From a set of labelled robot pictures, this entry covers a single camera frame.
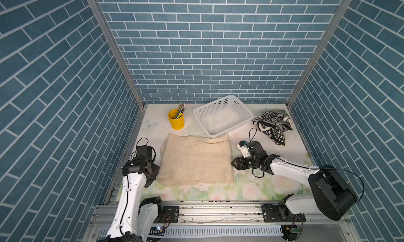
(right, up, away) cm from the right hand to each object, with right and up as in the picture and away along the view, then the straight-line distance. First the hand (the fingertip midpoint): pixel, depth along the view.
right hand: (236, 162), depth 89 cm
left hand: (-42, -2, -10) cm, 43 cm away
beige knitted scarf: (-27, +2, 0) cm, 27 cm away
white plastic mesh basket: (-6, +27, +24) cm, 37 cm away
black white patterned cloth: (+23, +22, +4) cm, 33 cm away
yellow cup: (-38, +22, +15) cm, 46 cm away
